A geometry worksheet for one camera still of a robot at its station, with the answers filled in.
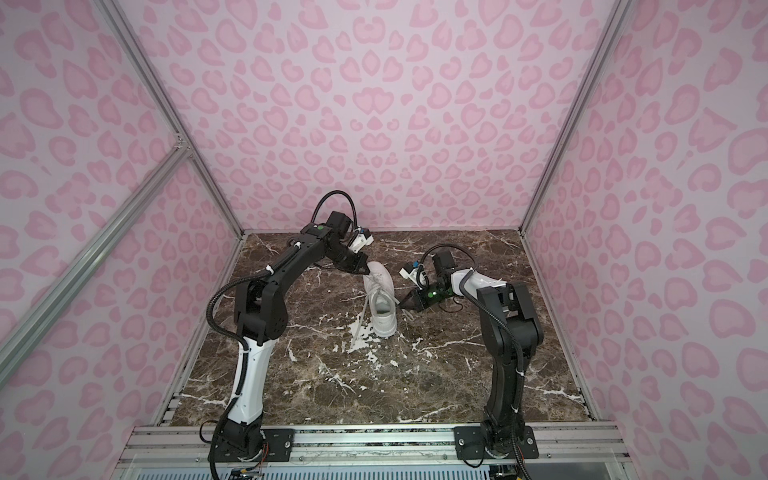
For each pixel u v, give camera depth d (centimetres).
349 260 86
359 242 90
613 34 72
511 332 51
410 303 89
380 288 91
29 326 53
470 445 73
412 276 88
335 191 85
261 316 60
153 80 79
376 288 90
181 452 73
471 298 54
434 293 84
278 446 73
